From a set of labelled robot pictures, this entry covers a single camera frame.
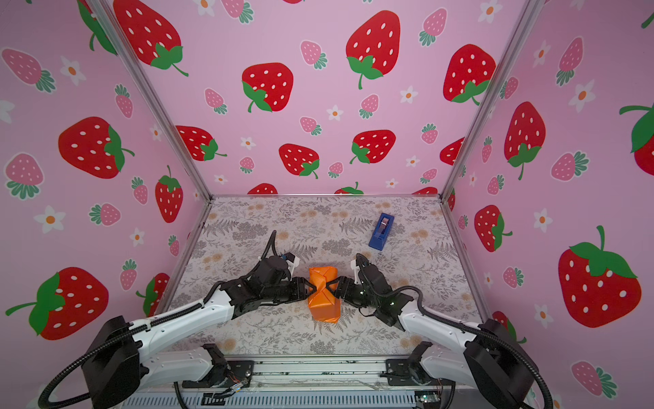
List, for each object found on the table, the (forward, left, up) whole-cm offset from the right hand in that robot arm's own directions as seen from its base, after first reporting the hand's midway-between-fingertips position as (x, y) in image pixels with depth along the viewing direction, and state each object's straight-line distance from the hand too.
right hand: (327, 293), depth 79 cm
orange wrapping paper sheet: (-4, 0, +1) cm, 4 cm away
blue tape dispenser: (+30, -19, -6) cm, 36 cm away
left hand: (0, +3, +1) cm, 3 cm away
